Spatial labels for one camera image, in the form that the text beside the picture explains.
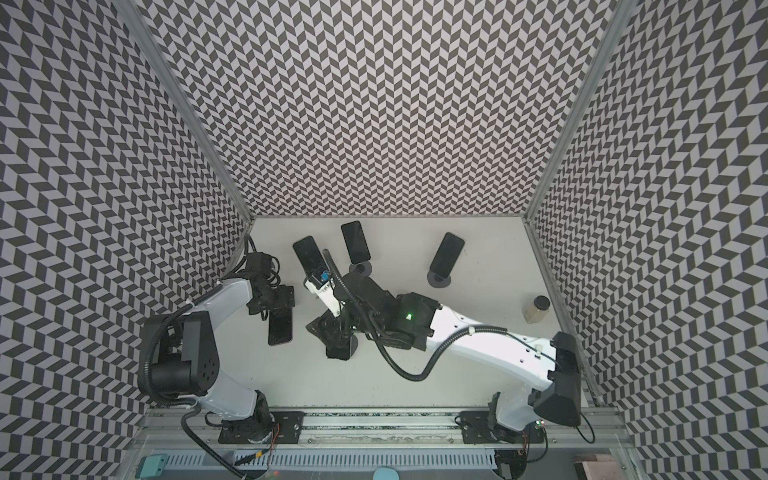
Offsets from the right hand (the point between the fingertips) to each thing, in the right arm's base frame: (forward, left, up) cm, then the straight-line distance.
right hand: (322, 327), depth 63 cm
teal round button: (-24, -13, -24) cm, 37 cm away
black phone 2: (+37, -2, -15) cm, 40 cm away
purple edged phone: (+11, +20, -24) cm, 33 cm away
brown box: (-24, -59, -23) cm, 68 cm away
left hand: (+18, +21, -22) cm, 36 cm away
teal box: (-22, +40, -21) cm, 50 cm away
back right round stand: (+27, -29, -25) cm, 47 cm away
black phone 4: (+3, +1, -22) cm, 22 cm away
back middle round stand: (+30, -5, -21) cm, 37 cm away
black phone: (+33, +13, -16) cm, 39 cm away
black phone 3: (+29, -32, -13) cm, 45 cm away
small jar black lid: (+13, -57, -20) cm, 61 cm away
